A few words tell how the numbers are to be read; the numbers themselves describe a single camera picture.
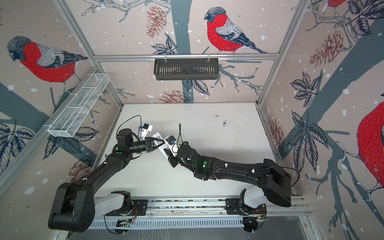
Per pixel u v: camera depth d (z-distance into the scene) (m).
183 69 1.07
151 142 0.73
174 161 0.64
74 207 0.40
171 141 0.60
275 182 0.41
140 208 0.73
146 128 0.76
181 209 0.74
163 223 0.70
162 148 0.75
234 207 0.73
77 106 0.77
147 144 0.70
